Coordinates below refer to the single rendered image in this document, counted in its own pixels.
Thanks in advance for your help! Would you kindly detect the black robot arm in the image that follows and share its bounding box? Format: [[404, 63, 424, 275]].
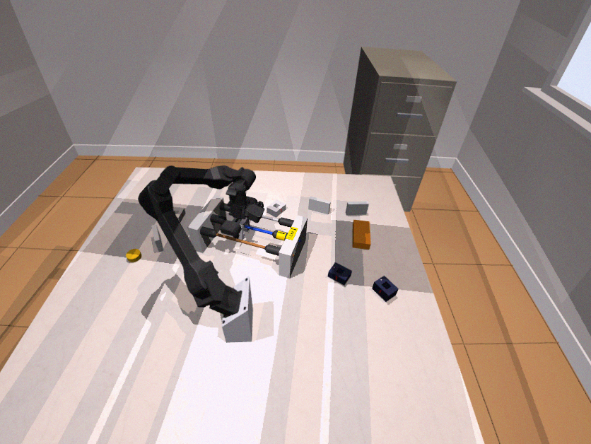
[[138, 165, 265, 317]]

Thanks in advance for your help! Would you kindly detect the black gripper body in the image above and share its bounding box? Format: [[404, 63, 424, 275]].
[[220, 196, 257, 237]]

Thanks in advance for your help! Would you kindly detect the orange rectangular block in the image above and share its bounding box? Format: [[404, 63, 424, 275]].
[[353, 220, 370, 250]]

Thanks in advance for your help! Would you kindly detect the yellow short cylinder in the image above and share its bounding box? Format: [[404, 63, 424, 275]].
[[127, 249, 141, 262]]

